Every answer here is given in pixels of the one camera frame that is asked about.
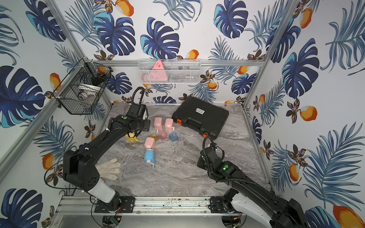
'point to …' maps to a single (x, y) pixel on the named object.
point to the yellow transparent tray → (154, 135)
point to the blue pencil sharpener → (149, 156)
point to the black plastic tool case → (207, 118)
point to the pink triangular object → (158, 73)
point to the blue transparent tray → (173, 137)
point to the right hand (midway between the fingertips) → (199, 159)
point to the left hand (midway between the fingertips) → (144, 122)
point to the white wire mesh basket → (170, 71)
